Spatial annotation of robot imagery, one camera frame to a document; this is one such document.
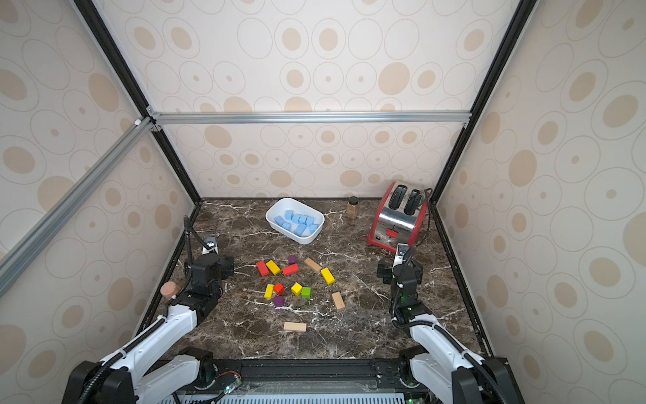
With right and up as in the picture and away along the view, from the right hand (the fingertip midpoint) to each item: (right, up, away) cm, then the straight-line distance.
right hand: (410, 259), depth 85 cm
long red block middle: (-42, -5, +11) cm, 44 cm away
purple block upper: (-42, -2, +16) cm, 45 cm away
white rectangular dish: (-50, +19, +27) cm, 60 cm away
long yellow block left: (-49, -5, +12) cm, 51 cm away
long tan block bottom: (-39, -22, -2) cm, 45 cm away
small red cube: (-45, -11, +5) cm, 47 cm away
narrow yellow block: (-49, -12, +5) cm, 51 cm away
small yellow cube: (-39, -11, +5) cm, 41 cm away
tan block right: (-24, -15, +2) cm, 28 cm away
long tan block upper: (-33, -4, +12) cm, 36 cm away
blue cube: (-42, +14, +27) cm, 52 cm away
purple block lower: (-45, -15, +3) cm, 48 cm away
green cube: (-35, -12, +3) cm, 38 cm away
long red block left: (-53, -5, +12) cm, 55 cm away
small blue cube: (-36, +13, +25) cm, 46 cm away
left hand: (-65, +3, -1) cm, 65 cm away
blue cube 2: (-39, +14, +25) cm, 48 cm away
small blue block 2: (-34, +10, +23) cm, 43 cm away
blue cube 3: (-46, +11, +23) cm, 53 cm away
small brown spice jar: (-18, +19, +24) cm, 35 cm away
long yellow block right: (-28, -8, +10) cm, 30 cm away
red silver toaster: (-1, +15, +7) cm, 17 cm away
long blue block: (-49, +13, +25) cm, 57 cm away
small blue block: (-46, +16, +28) cm, 56 cm away
